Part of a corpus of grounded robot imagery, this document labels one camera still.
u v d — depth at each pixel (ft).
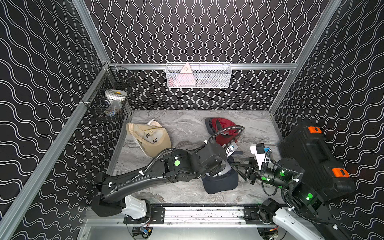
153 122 3.49
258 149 1.77
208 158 1.28
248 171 1.78
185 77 2.95
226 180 2.29
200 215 2.50
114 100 2.70
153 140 3.25
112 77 3.10
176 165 1.27
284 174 1.55
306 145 2.46
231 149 1.58
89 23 2.44
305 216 1.47
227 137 3.37
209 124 3.39
